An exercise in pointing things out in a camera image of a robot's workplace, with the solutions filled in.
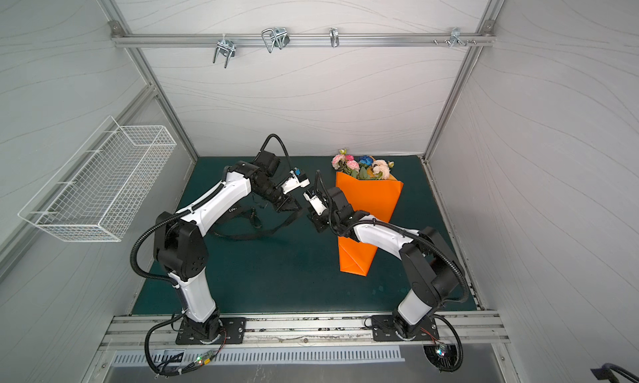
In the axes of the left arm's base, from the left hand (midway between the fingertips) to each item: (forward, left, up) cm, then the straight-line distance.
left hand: (302, 203), depth 84 cm
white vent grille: (-42, +5, -17) cm, 45 cm away
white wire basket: (-8, +55, +15) cm, 58 cm away
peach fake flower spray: (+27, -32, -12) cm, 44 cm away
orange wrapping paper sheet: (+16, -29, -18) cm, 38 cm away
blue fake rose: (+33, -26, -13) cm, 44 cm away
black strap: (-4, +20, -17) cm, 27 cm away
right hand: (+2, -4, -5) cm, 7 cm away
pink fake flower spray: (+32, -14, -14) cm, 37 cm away
